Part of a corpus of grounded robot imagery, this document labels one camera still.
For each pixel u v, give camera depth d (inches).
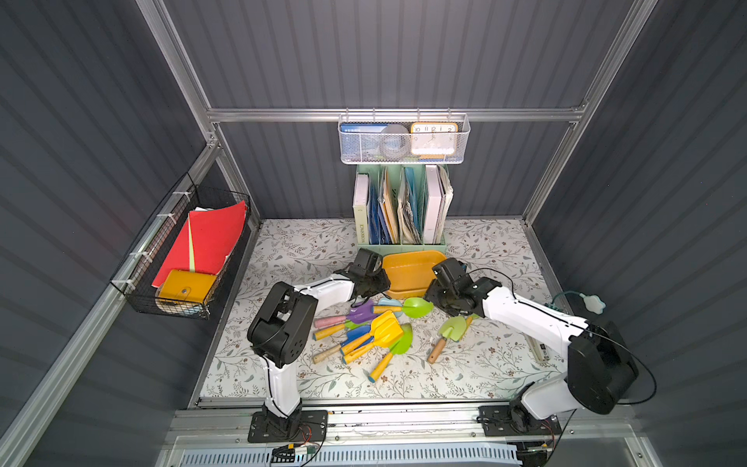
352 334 35.1
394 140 34.5
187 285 25.4
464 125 35.1
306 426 29.0
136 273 24.0
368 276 30.8
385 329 35.1
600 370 17.3
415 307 37.0
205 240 29.5
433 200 36.0
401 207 37.9
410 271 42.0
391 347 34.2
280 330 20.9
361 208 35.1
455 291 25.6
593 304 28.9
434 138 34.8
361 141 35.0
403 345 34.3
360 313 36.2
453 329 34.9
